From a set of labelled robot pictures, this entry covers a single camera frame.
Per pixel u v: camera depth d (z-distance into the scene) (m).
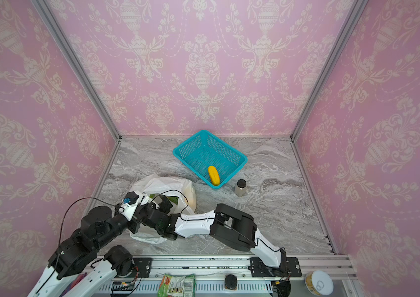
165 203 0.76
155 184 0.79
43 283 0.44
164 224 0.64
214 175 0.97
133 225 0.60
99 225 0.49
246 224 0.52
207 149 1.13
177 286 0.69
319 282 0.66
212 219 0.51
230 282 0.71
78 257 0.46
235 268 0.76
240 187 0.89
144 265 0.74
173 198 0.89
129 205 0.56
